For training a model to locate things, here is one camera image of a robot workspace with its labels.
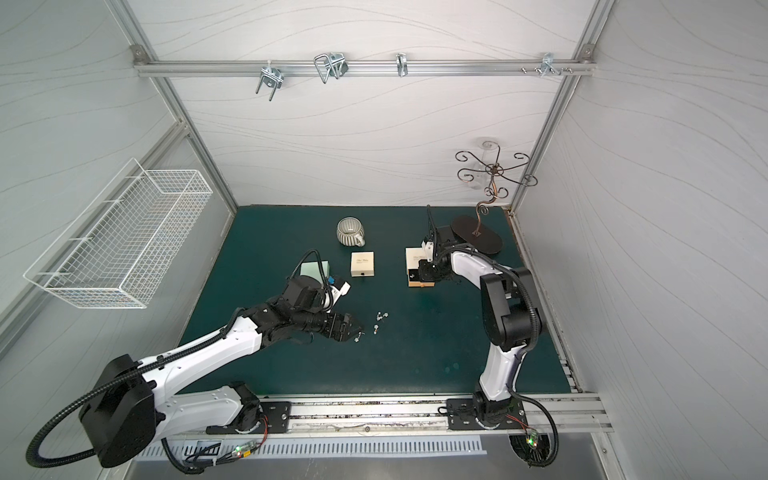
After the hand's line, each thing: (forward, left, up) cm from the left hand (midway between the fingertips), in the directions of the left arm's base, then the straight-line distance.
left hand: (354, 325), depth 78 cm
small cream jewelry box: (+26, +1, -9) cm, 27 cm away
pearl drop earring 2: (-3, -2, +2) cm, 5 cm away
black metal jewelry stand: (+42, -38, -8) cm, 57 cm away
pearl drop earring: (+7, -6, -11) cm, 15 cm away
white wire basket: (+9, +54, +20) cm, 59 cm away
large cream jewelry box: (+30, -17, -10) cm, 36 cm away
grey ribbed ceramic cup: (+41, +7, -9) cm, 42 cm away
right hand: (+22, -21, -8) cm, 31 cm away
